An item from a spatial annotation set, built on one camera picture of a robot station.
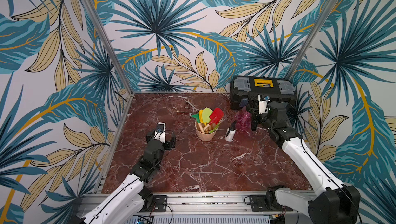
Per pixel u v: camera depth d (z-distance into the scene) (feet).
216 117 2.94
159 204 2.35
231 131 2.76
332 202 1.32
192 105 3.69
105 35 2.83
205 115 2.97
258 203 2.41
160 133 2.14
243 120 3.06
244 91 3.26
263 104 2.28
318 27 2.70
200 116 2.98
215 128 2.83
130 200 1.68
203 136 2.87
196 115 2.95
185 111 3.51
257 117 2.34
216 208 2.41
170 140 2.30
